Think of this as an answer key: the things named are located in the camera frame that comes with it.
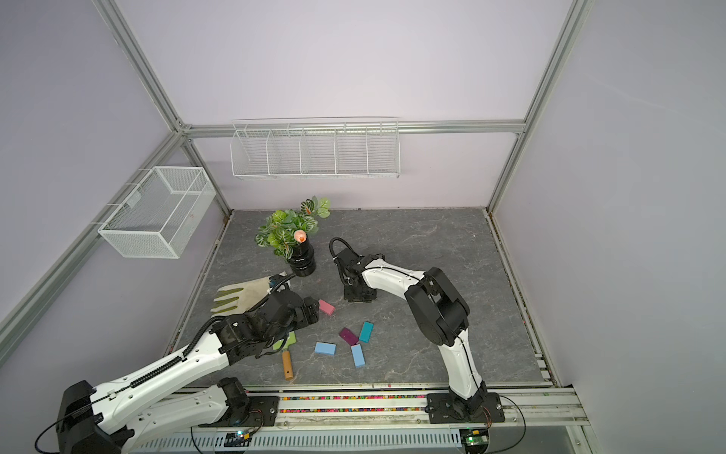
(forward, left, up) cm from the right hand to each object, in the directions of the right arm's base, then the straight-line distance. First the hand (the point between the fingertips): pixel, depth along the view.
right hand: (354, 295), depth 95 cm
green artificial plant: (+7, +18, +26) cm, 33 cm away
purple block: (-14, +2, 0) cm, 14 cm away
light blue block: (-18, +7, +1) cm, 19 cm away
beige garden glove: (-1, +38, 0) cm, 38 cm away
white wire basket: (+13, +56, +26) cm, 64 cm away
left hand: (-11, +12, +13) cm, 21 cm away
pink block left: (-5, +9, +2) cm, 11 cm away
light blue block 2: (-20, -2, 0) cm, 20 cm away
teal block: (-13, -4, 0) cm, 14 cm away
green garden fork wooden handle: (-23, +18, +1) cm, 29 cm away
